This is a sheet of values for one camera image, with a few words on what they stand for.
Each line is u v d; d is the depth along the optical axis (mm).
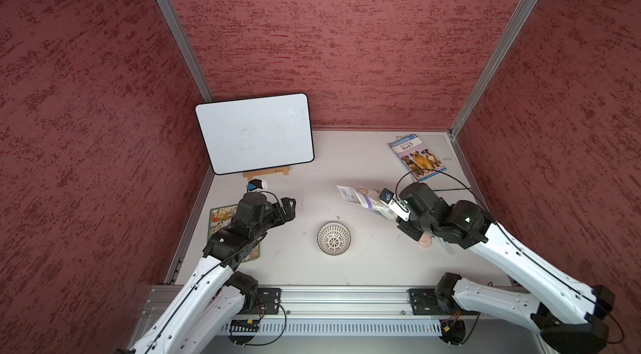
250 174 983
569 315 384
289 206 685
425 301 740
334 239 853
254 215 559
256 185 672
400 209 588
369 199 630
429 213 500
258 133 944
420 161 1065
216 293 487
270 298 745
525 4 789
